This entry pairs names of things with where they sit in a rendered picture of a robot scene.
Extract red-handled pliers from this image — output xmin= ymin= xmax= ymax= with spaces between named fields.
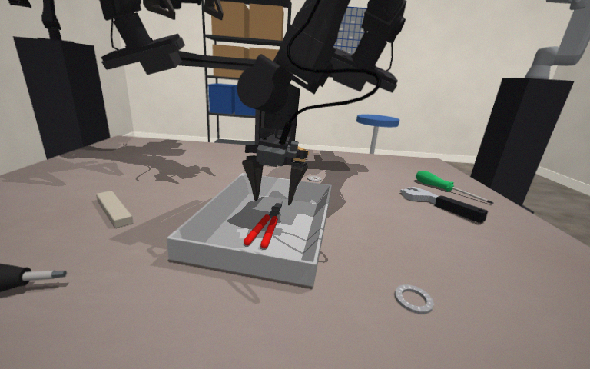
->
xmin=244 ymin=199 xmax=283 ymax=248

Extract green-handled screwdriver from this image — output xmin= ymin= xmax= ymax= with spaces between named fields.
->
xmin=416 ymin=171 xmax=490 ymax=203

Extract orange-handled screwdriver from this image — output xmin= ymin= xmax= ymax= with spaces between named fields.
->
xmin=0 ymin=264 xmax=61 ymax=292

